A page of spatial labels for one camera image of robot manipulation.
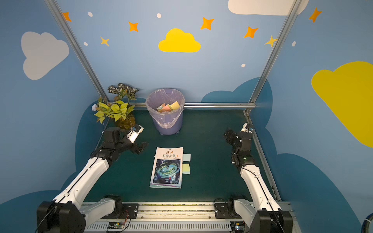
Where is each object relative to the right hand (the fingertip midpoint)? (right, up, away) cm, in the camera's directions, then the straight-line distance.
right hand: (235, 130), depth 82 cm
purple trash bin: (-37, 0, +21) cm, 43 cm away
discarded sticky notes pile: (-45, +15, +19) cm, 51 cm away
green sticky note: (-29, -25, +8) cm, 39 cm away
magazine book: (-40, -24, +6) cm, 47 cm away
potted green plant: (-70, +13, +6) cm, 71 cm away
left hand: (-54, -3, 0) cm, 54 cm away
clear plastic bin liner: (-50, +21, +15) cm, 56 cm away
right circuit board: (-2, -48, -10) cm, 50 cm away
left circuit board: (-64, -47, -11) cm, 80 cm away
